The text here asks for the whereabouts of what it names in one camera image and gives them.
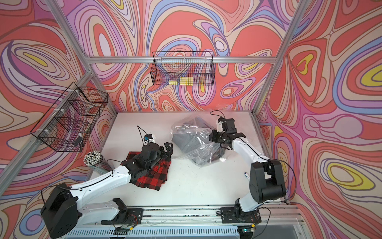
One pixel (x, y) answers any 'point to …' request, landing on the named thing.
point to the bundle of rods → (95, 160)
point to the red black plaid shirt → (156, 177)
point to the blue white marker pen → (247, 176)
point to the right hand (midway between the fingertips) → (210, 139)
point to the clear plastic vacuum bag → (210, 118)
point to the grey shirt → (193, 139)
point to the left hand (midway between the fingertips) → (169, 147)
